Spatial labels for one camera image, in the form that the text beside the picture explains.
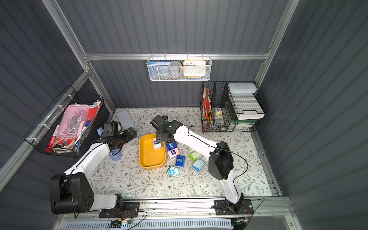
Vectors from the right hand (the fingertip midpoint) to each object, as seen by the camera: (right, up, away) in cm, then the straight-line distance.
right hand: (165, 135), depth 85 cm
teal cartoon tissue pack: (+5, -22, 0) cm, 22 cm away
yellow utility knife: (+31, +13, +28) cm, 44 cm away
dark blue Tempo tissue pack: (+8, -17, +4) cm, 20 cm away
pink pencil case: (-45, +8, -13) cm, 47 cm away
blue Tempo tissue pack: (+2, -8, +11) cm, 14 cm away
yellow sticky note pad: (+39, +15, +31) cm, 52 cm away
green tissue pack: (+17, -14, +7) cm, 23 cm away
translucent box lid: (-38, +10, +32) cm, 50 cm away
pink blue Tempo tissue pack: (-7, -8, +9) cm, 13 cm away
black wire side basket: (-51, +2, -22) cm, 55 cm away
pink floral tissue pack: (+4, -12, +7) cm, 14 cm away
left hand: (-22, 0, +3) cm, 22 cm away
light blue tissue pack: (+20, -18, +2) cm, 27 cm away
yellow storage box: (-13, -16, +11) cm, 23 cm away
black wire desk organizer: (+47, +20, +23) cm, 56 cm away
